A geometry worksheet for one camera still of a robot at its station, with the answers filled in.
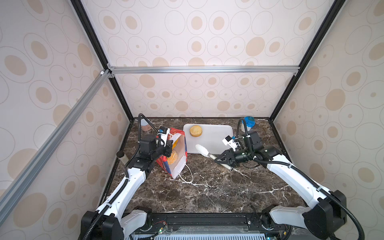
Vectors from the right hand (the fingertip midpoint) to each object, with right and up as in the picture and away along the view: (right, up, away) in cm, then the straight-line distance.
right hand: (217, 162), depth 71 cm
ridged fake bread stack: (-22, +8, +14) cm, 27 cm away
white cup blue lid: (+28, +21, +33) cm, 48 cm away
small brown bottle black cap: (-54, +1, +16) cm, 56 cm away
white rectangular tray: (0, +11, +38) cm, 40 cm away
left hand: (-21, +11, +7) cm, 25 cm away
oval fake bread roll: (-24, 0, +16) cm, 29 cm away
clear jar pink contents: (-49, +19, +40) cm, 66 cm away
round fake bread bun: (-10, +15, +35) cm, 40 cm away
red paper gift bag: (-21, -7, +16) cm, 28 cm away
